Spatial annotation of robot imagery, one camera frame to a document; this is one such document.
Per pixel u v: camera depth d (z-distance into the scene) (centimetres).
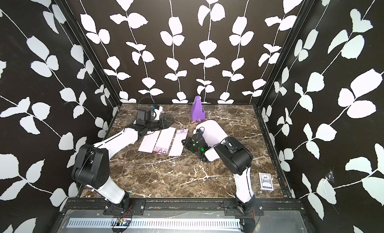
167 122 82
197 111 104
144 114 70
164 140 99
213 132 98
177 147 96
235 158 53
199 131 93
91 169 46
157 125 80
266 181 82
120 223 72
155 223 70
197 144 76
